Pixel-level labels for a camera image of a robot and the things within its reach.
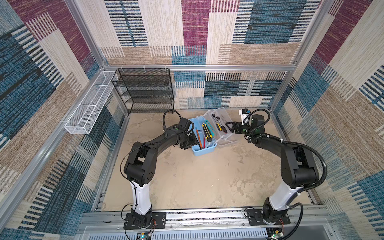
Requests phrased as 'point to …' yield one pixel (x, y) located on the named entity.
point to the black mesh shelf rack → (143, 89)
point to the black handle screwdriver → (223, 127)
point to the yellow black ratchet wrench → (218, 126)
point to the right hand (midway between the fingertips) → (229, 124)
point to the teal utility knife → (210, 127)
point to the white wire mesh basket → (83, 120)
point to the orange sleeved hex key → (199, 138)
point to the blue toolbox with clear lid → (220, 139)
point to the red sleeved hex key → (204, 142)
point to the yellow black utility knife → (208, 135)
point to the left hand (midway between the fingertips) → (197, 141)
